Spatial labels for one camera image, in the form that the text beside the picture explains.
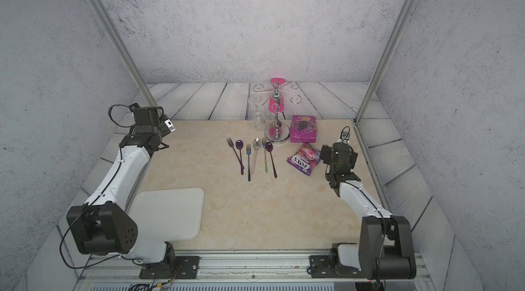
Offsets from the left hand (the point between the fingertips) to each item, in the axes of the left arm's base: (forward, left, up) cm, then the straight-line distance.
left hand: (161, 125), depth 83 cm
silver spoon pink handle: (+9, -37, -24) cm, 45 cm away
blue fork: (+6, -33, -27) cm, 43 cm away
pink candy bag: (-1, -61, -24) cm, 66 cm away
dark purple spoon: (+7, -44, -25) cm, 51 cm away
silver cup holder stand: (+18, -48, -25) cm, 57 cm away
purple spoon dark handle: (+9, -28, -25) cm, 38 cm away
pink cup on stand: (+20, -48, -9) cm, 53 cm away
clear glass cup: (+12, -39, -9) cm, 42 cm away
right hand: (-6, -73, -9) cm, 73 cm away
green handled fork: (+6, -41, -27) cm, 50 cm away
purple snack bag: (+14, -62, -19) cm, 66 cm away
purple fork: (+11, -23, -27) cm, 37 cm away
